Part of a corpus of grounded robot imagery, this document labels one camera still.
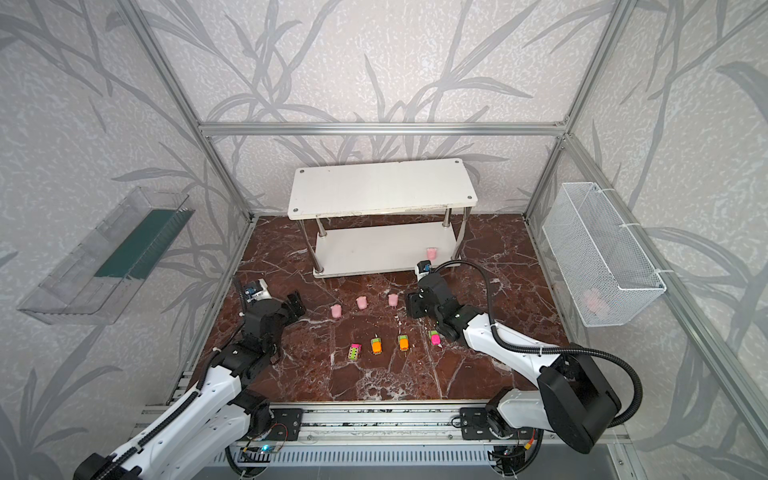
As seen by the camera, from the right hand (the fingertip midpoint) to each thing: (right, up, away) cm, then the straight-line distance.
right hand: (414, 285), depth 87 cm
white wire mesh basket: (+39, +5, -27) cm, 47 cm away
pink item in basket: (+44, -2, -13) cm, 46 cm away
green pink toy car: (-17, -18, -4) cm, 25 cm away
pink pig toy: (-24, -9, +6) cm, 27 cm away
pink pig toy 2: (-16, -7, +7) cm, 19 cm away
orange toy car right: (-3, -16, -2) cm, 17 cm away
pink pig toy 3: (-6, -6, +8) cm, 12 cm away
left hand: (-35, 0, -4) cm, 35 cm away
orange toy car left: (-11, -17, -2) cm, 20 cm away
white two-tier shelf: (-12, +22, +33) cm, 41 cm away
